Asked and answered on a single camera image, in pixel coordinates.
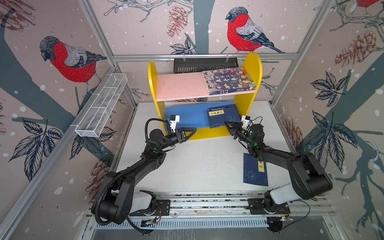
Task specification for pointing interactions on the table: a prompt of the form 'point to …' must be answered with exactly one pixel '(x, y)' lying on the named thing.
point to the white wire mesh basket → (98, 114)
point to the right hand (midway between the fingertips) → (223, 124)
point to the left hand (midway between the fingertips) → (195, 133)
